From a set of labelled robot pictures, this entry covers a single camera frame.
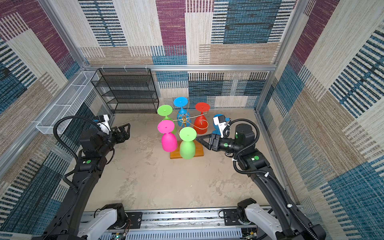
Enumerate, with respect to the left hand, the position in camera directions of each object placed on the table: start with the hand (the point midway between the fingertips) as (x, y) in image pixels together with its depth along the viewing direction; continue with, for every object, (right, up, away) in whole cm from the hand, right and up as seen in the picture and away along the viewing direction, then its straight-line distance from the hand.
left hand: (123, 123), depth 74 cm
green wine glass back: (+21, +7, +1) cm, 22 cm away
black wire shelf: (-14, +24, +36) cm, 45 cm away
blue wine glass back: (+28, +11, +4) cm, 30 cm away
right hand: (+37, -8, -9) cm, 39 cm away
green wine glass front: (+31, -12, -3) cm, 34 cm away
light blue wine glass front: (+49, -4, +27) cm, 56 cm away
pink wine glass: (+23, -8, -1) cm, 24 cm away
